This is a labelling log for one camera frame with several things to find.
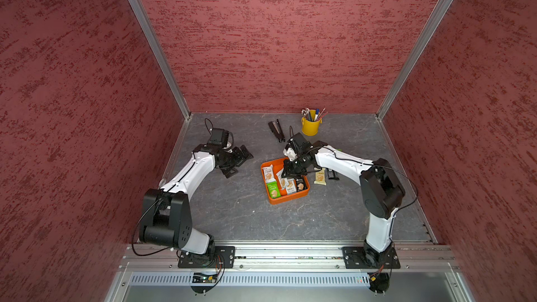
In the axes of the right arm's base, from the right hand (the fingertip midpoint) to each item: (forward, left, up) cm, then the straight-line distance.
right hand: (284, 178), depth 88 cm
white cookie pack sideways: (-1, +1, 0) cm, 2 cm away
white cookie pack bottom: (-2, -3, -4) cm, 5 cm away
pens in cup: (+35, -17, +3) cm, 40 cm away
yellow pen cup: (+29, -15, 0) cm, 33 cm away
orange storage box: (-3, +2, -2) cm, 5 cm away
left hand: (+3, +16, +6) cm, 18 cm away
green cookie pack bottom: (-4, +4, -2) cm, 6 cm away
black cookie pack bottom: (-1, -7, -5) cm, 9 cm away
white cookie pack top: (+3, +7, -2) cm, 8 cm away
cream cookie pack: (+3, -17, -5) cm, 18 cm away
